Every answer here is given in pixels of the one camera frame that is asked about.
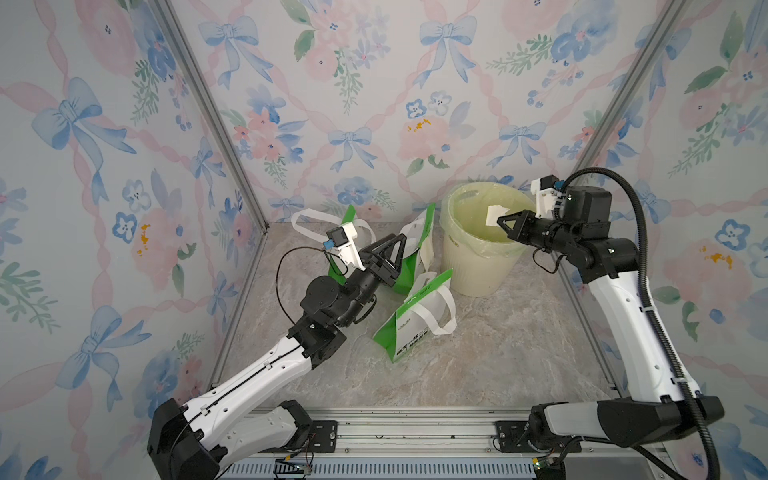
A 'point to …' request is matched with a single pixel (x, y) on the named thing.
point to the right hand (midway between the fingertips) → (500, 218)
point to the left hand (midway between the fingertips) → (402, 237)
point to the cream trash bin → (481, 259)
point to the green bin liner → (464, 211)
